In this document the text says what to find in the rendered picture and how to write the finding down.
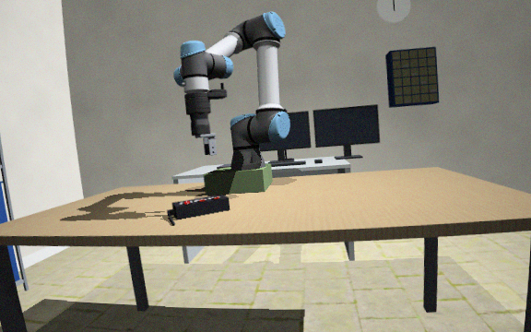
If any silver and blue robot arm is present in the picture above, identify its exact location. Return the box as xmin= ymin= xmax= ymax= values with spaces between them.
xmin=173 ymin=12 xmax=290 ymax=171

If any black power strip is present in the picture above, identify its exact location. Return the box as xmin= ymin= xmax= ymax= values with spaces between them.
xmin=167 ymin=195 xmax=230 ymax=225

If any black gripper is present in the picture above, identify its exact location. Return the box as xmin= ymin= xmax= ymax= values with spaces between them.
xmin=182 ymin=77 xmax=227 ymax=156

